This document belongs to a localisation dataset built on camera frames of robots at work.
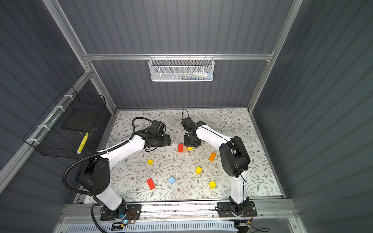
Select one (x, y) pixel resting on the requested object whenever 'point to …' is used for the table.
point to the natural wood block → (185, 149)
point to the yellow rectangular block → (190, 148)
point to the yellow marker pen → (82, 143)
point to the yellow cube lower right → (212, 184)
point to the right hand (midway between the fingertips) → (190, 146)
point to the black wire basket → (63, 131)
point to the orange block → (212, 157)
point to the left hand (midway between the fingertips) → (167, 141)
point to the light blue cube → (171, 180)
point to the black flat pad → (79, 119)
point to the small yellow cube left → (150, 161)
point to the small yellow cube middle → (198, 170)
